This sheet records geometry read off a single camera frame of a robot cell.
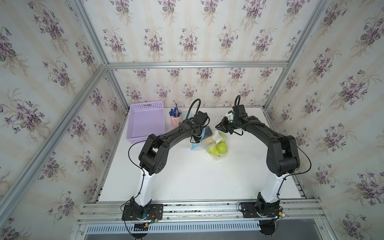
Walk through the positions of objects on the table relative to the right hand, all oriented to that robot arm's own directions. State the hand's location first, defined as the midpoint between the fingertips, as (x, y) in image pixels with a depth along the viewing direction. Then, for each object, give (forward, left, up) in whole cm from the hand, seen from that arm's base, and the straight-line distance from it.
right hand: (218, 126), depth 93 cm
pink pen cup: (+8, +28, -1) cm, 29 cm away
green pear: (-14, +3, -6) cm, 15 cm away
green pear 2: (-11, -2, -7) cm, 13 cm away
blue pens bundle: (+14, +29, -3) cm, 33 cm away
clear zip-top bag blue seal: (-14, +8, +2) cm, 16 cm away
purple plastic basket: (+15, +53, -11) cm, 56 cm away
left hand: (-5, +5, -5) cm, 8 cm away
